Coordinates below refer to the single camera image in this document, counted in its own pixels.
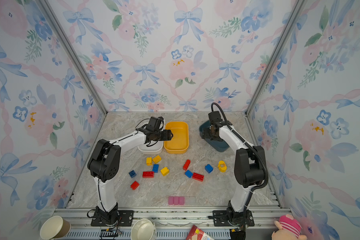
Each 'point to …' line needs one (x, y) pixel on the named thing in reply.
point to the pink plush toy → (289, 229)
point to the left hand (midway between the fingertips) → (169, 133)
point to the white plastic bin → (156, 148)
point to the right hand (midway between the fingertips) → (209, 134)
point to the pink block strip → (176, 200)
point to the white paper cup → (143, 229)
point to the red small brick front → (134, 185)
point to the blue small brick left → (132, 173)
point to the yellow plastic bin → (179, 142)
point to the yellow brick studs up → (157, 159)
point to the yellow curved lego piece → (223, 169)
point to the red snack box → (196, 233)
